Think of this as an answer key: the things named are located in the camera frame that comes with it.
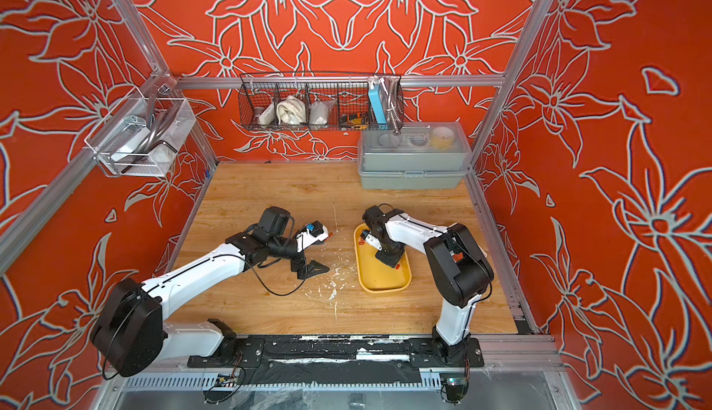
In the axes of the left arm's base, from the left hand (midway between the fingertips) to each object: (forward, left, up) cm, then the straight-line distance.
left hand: (324, 251), depth 80 cm
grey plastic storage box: (+39, -28, +4) cm, 48 cm away
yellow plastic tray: (-3, -16, -9) cm, 18 cm away
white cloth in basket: (+38, +14, +22) cm, 46 cm away
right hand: (+6, -21, -12) cm, 24 cm away
